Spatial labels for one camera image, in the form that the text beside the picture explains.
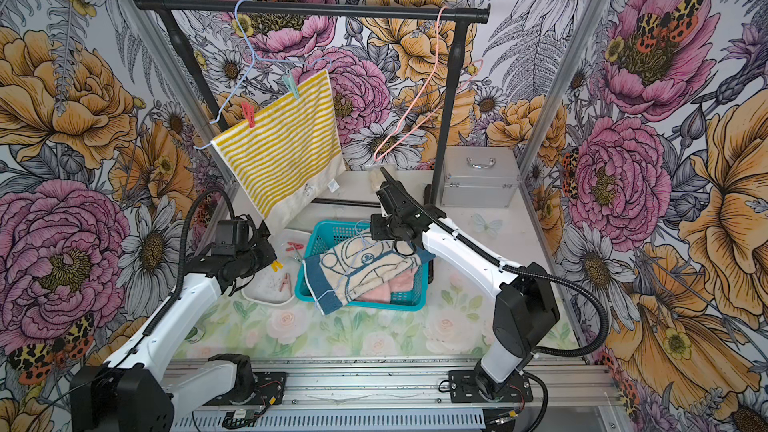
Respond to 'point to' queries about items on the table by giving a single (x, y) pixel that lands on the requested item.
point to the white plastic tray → (275, 284)
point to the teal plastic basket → (324, 236)
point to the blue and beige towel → (375, 266)
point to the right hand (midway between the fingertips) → (376, 234)
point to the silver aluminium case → (475, 176)
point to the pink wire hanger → (380, 155)
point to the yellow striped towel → (294, 147)
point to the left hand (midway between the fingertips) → (272, 260)
